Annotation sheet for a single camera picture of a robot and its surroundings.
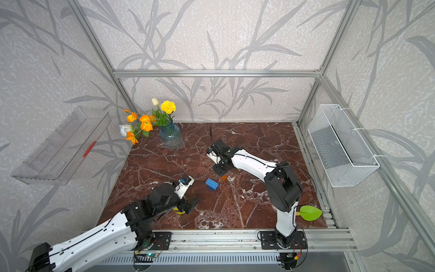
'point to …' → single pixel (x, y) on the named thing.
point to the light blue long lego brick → (212, 185)
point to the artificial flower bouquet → (163, 112)
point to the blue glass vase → (171, 136)
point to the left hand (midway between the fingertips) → (194, 193)
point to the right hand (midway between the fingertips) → (220, 166)
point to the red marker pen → (88, 150)
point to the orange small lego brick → (224, 177)
